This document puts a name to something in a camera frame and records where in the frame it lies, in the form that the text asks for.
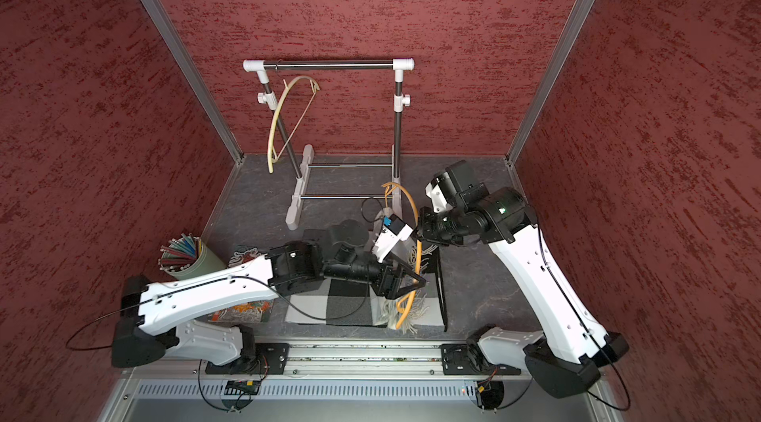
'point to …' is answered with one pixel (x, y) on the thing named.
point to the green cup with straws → (186, 257)
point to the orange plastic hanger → (404, 306)
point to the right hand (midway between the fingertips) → (416, 241)
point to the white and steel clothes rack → (302, 170)
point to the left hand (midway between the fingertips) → (413, 284)
